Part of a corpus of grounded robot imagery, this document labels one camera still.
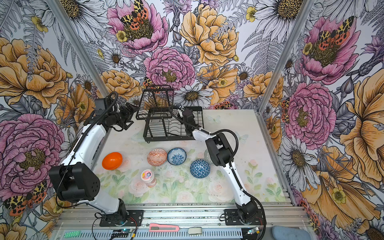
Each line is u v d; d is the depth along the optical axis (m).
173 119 0.89
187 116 0.85
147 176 0.78
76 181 0.44
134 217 0.74
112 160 0.90
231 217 0.74
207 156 0.94
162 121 0.87
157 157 0.94
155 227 0.72
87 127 0.54
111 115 0.70
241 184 0.65
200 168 0.90
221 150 0.67
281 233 0.67
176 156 0.95
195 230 0.69
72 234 0.69
